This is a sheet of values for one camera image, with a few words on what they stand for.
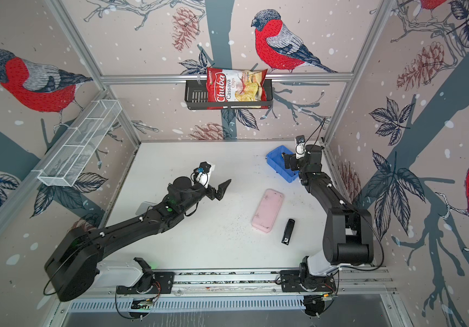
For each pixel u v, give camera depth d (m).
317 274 0.60
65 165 0.71
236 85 0.88
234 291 0.73
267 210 0.91
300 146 0.78
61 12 0.72
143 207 0.93
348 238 0.44
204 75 0.93
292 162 0.81
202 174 0.66
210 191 0.69
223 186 0.71
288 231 0.83
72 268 0.41
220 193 0.71
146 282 0.65
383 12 0.73
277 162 1.07
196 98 0.94
